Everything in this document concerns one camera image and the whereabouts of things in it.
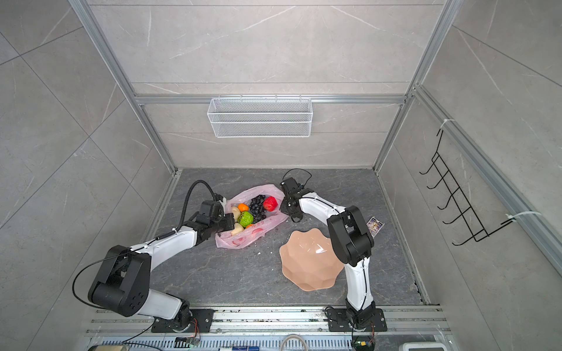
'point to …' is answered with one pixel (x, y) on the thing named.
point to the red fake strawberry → (270, 203)
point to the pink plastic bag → (243, 195)
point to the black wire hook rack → (475, 223)
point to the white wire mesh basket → (259, 118)
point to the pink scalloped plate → (309, 260)
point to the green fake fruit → (245, 219)
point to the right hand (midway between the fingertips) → (285, 208)
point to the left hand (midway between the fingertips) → (234, 214)
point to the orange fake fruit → (243, 207)
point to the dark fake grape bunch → (257, 208)
